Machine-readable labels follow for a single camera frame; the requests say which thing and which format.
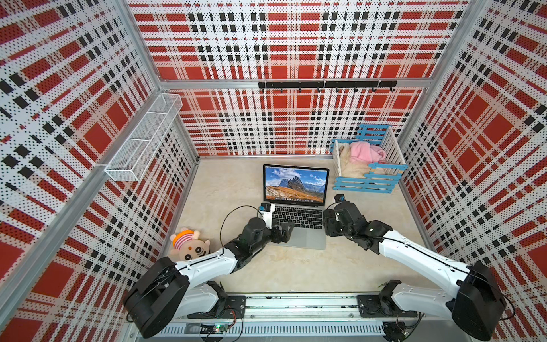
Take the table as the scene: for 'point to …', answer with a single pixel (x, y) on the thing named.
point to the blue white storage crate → (382, 136)
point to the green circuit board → (221, 328)
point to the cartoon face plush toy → (186, 244)
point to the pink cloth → (364, 150)
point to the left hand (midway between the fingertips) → (287, 222)
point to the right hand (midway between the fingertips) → (333, 221)
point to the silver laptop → (296, 194)
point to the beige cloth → (351, 168)
